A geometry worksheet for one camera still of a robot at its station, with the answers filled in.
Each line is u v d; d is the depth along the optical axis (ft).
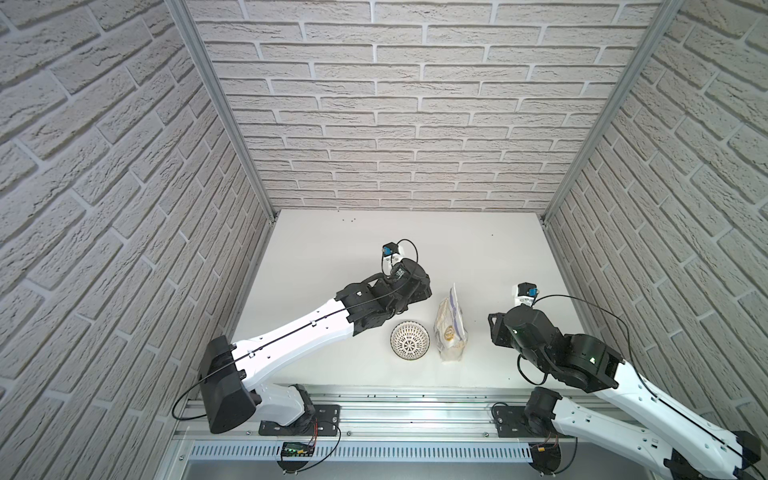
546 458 2.27
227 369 1.30
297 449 2.34
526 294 2.00
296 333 1.47
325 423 2.38
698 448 1.34
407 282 1.75
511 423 2.37
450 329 2.47
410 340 2.85
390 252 2.11
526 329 1.64
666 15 2.27
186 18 2.32
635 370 1.49
